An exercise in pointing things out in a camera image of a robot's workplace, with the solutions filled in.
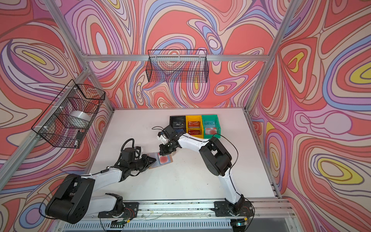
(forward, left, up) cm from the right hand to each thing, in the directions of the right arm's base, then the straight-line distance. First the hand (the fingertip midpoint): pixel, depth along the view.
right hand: (162, 155), depth 91 cm
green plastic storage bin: (+23, -35, 0) cm, 42 cm away
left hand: (-3, +3, +2) cm, 4 cm away
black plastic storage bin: (+27, -10, 0) cm, 28 cm away
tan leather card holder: (+1, +5, -1) cm, 6 cm away
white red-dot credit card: (-2, 0, -2) cm, 2 cm away
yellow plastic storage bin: (+24, -22, -1) cm, 33 cm away
